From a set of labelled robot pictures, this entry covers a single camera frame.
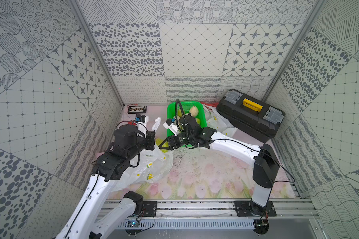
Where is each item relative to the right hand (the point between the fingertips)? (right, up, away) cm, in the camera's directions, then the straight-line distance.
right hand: (164, 146), depth 73 cm
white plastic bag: (+33, +11, +31) cm, 47 cm away
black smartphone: (-28, +21, +43) cm, 55 cm away
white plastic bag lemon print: (-5, -9, 0) cm, 10 cm away
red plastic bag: (+32, +26, +48) cm, 63 cm away
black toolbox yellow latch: (+55, +14, +19) cm, 60 cm away
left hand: (-1, +8, -8) cm, 11 cm away
